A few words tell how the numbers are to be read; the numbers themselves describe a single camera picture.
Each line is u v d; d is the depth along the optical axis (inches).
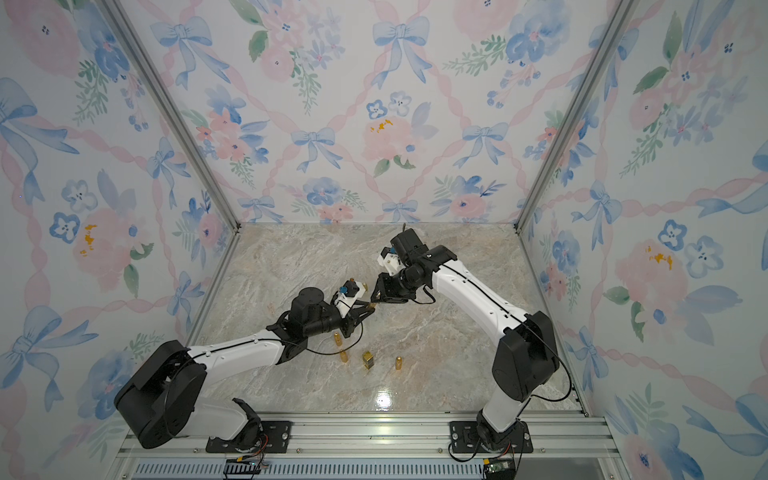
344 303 27.2
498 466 28.6
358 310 31.4
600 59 29.7
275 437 29.0
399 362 32.5
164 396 17.0
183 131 35.7
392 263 30.0
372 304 30.9
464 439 28.8
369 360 32.1
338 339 34.0
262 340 23.2
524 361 17.3
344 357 33.7
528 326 17.7
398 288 27.2
